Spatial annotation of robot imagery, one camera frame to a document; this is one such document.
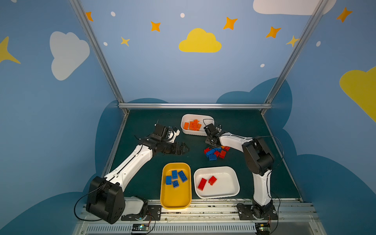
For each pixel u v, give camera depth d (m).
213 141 0.76
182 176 0.86
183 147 0.72
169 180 0.83
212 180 0.84
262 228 0.72
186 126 1.11
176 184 0.82
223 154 0.95
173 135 0.69
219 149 0.98
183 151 0.70
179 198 0.77
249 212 0.75
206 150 0.96
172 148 0.71
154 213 0.74
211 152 0.95
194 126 1.08
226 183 0.85
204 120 1.11
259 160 0.54
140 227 0.71
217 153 0.96
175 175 0.86
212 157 0.93
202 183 0.82
